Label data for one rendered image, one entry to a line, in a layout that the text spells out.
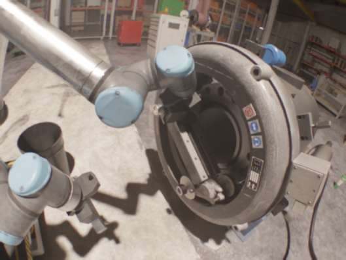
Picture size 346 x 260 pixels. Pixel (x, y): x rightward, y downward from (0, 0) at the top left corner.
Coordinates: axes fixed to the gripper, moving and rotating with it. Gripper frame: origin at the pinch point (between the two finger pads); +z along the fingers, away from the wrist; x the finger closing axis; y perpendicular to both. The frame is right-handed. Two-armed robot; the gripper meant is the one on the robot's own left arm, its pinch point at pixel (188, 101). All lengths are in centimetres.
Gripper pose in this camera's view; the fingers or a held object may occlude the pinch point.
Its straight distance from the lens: 73.7
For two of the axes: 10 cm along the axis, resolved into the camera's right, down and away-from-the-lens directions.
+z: 1.9, 1.7, 9.7
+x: -5.3, -8.1, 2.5
